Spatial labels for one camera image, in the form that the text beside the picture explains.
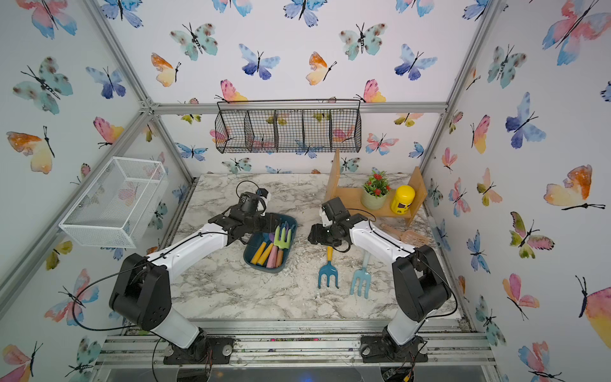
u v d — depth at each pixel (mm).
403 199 916
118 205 858
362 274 904
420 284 454
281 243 942
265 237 966
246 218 689
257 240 923
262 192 792
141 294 439
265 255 917
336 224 659
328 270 910
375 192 909
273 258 903
